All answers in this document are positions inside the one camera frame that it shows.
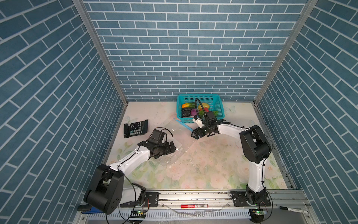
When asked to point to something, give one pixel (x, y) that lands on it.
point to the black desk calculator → (135, 129)
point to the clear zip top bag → (173, 128)
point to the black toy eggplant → (186, 112)
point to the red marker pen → (187, 206)
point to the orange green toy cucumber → (189, 105)
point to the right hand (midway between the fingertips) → (195, 130)
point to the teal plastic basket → (214, 100)
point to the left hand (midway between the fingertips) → (171, 150)
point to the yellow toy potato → (204, 105)
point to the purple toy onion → (193, 112)
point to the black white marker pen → (287, 208)
